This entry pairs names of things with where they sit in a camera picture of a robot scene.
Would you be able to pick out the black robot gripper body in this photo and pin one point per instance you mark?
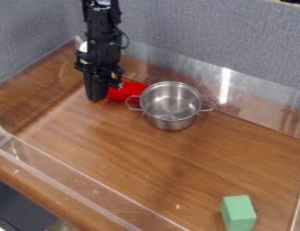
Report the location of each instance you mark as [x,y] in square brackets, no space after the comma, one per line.
[103,57]

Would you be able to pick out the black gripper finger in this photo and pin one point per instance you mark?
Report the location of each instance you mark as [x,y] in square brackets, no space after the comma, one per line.
[88,82]
[100,86]

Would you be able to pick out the red rectangular block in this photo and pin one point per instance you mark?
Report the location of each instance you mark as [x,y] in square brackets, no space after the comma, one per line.
[129,93]

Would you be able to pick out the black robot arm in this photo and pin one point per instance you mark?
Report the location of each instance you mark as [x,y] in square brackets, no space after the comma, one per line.
[103,17]

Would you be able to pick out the yellow play-doh can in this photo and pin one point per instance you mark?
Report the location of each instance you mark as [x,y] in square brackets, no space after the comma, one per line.
[84,49]

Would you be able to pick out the small steel pot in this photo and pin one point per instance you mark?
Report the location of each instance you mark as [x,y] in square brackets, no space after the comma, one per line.
[171,104]

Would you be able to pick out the clear acrylic table barrier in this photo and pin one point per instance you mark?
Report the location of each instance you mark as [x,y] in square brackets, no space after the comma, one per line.
[103,169]

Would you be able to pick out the green foam block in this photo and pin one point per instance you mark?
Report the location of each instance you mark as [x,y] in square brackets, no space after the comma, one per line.
[239,213]

